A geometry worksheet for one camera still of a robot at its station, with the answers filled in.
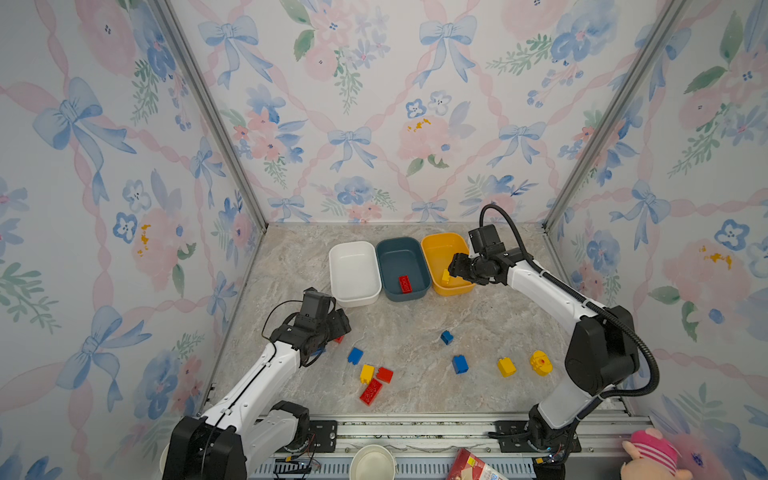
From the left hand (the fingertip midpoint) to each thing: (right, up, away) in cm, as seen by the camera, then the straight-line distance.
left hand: (339, 320), depth 85 cm
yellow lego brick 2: (+47, -13, -1) cm, 49 cm away
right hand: (+34, +15, +6) cm, 38 cm away
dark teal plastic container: (+19, +14, +20) cm, 31 cm away
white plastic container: (+2, +11, +18) cm, 22 cm away
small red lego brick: (+13, -15, -1) cm, 20 cm away
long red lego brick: (+9, -18, -5) cm, 21 cm away
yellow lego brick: (+8, -14, -3) cm, 16 cm away
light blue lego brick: (+4, -11, +3) cm, 12 cm away
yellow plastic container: (+32, +20, +25) cm, 46 cm away
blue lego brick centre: (+34, -13, 0) cm, 36 cm away
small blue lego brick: (+31, -6, +4) cm, 32 cm away
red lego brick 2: (-1, -7, +5) cm, 9 cm away
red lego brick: (+20, +9, +16) cm, 27 cm away
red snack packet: (+32, -29, -17) cm, 46 cm away
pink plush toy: (+73, -26, -19) cm, 80 cm away
